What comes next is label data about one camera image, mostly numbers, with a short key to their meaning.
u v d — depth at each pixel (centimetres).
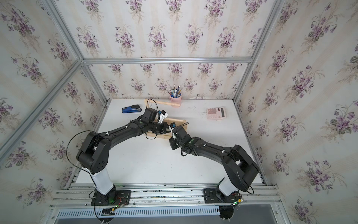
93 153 48
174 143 76
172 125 77
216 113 110
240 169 44
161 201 73
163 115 84
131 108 111
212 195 73
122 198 72
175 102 111
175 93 111
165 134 81
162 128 78
